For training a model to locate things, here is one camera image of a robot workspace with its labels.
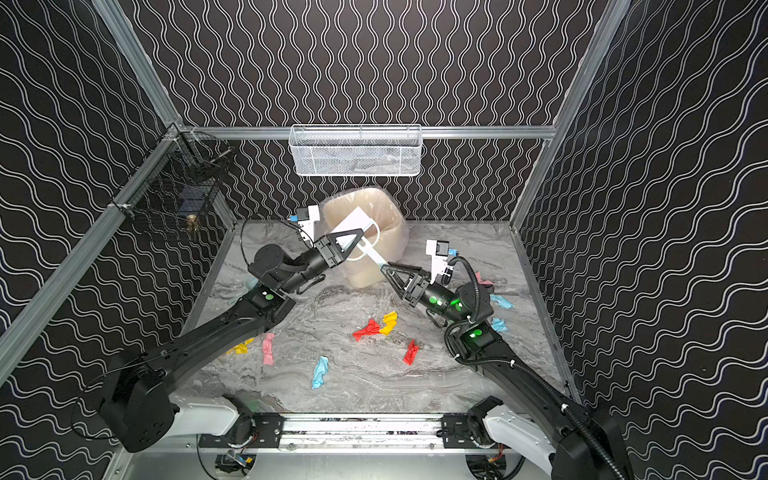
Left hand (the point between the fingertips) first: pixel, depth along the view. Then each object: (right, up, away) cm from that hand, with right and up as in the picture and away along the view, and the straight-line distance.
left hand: (367, 233), depth 61 cm
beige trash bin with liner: (+4, +2, +24) cm, 24 cm away
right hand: (+3, -8, +3) cm, 9 cm away
